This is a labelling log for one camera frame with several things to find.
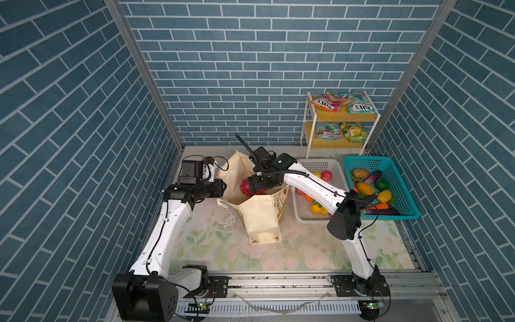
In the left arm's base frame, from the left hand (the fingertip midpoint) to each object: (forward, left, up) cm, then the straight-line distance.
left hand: (223, 184), depth 79 cm
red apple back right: (+15, -49, -15) cm, 53 cm away
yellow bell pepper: (+4, -75, -16) cm, 76 cm away
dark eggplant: (-5, -65, -15) cm, 67 cm away
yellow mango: (+7, -66, -15) cm, 68 cm away
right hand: (+4, -12, -5) cm, 14 cm away
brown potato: (+17, -68, -16) cm, 72 cm away
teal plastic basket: (0, -80, -14) cm, 81 cm away
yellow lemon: (+17, -44, -15) cm, 49 cm away
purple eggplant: (+17, -76, -17) cm, 79 cm away
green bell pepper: (+10, -75, -15) cm, 77 cm away
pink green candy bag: (+34, -51, -1) cm, 62 cm away
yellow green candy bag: (+33, -64, -1) cm, 72 cm away
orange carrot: (-1, -72, -18) cm, 74 cm away
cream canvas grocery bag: (-12, -15, -3) cm, 19 cm away
